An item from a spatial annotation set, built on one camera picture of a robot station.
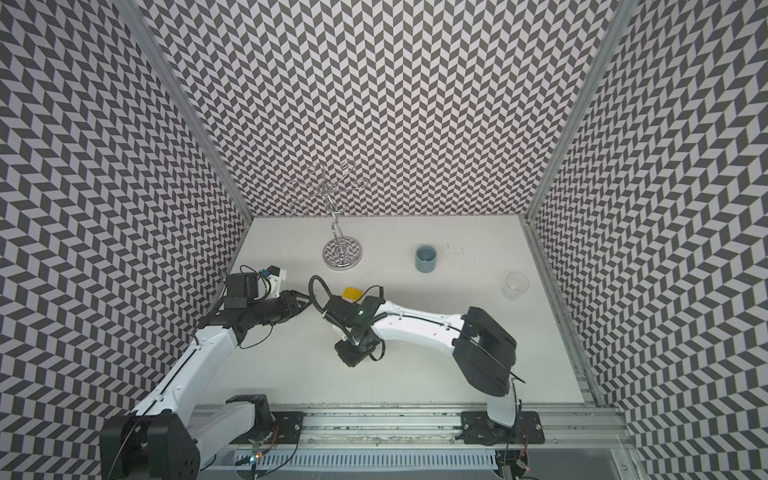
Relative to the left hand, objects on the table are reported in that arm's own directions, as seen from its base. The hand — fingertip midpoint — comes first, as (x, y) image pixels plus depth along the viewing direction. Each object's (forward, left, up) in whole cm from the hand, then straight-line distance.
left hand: (309, 304), depth 81 cm
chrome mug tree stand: (+25, -4, -10) cm, 27 cm away
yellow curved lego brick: (+10, -9, -12) cm, 19 cm away
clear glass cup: (+12, -63, -10) cm, 65 cm away
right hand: (-13, -13, -6) cm, 20 cm away
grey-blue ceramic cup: (+22, -34, -9) cm, 41 cm away
